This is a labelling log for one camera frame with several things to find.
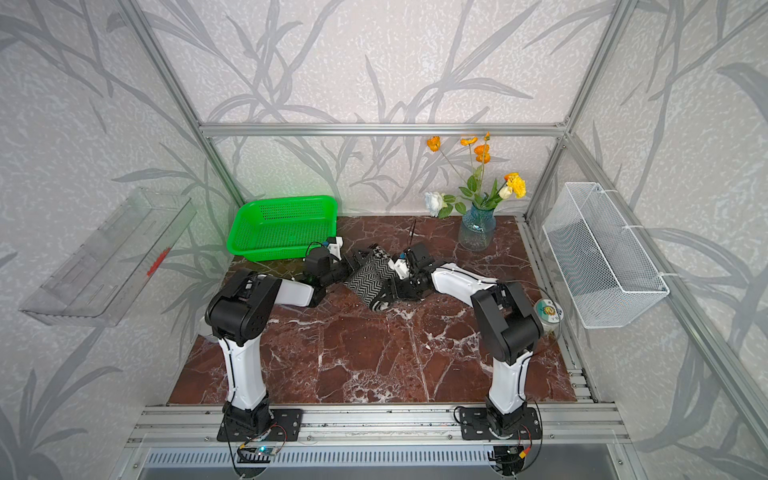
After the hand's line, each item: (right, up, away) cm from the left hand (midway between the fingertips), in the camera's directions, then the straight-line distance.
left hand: (368, 257), depth 97 cm
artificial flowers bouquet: (+23, +16, -8) cm, 29 cm away
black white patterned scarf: (0, -6, -3) cm, 7 cm away
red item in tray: (-45, +1, -29) cm, 53 cm away
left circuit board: (-22, -45, -26) cm, 56 cm away
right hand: (+6, -11, -6) cm, 14 cm away
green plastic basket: (-38, +10, +19) cm, 44 cm away
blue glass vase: (+37, +10, +5) cm, 39 cm away
